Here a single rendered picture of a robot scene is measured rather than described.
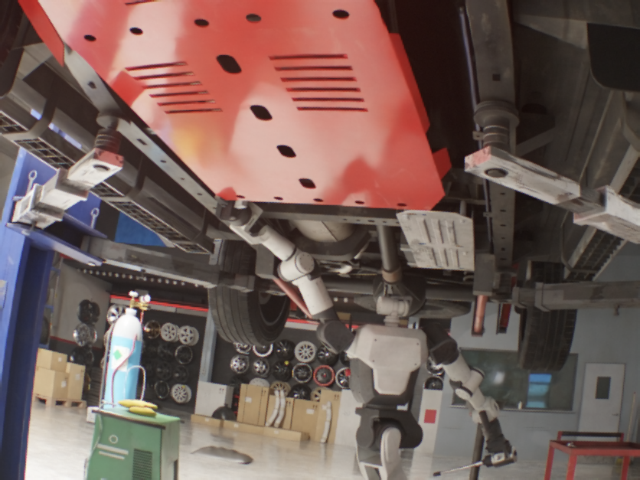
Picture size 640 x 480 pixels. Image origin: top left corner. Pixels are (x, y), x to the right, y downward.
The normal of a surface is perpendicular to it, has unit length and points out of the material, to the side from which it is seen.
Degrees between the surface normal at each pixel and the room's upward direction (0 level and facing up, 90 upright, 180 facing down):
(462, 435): 90
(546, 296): 90
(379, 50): 177
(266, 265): 102
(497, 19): 159
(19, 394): 90
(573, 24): 180
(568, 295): 90
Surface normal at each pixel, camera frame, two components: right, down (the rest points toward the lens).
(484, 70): -0.17, 0.90
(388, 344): 0.20, -0.19
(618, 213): 0.41, -0.16
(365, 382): -0.55, -0.10
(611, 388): -0.23, -0.26
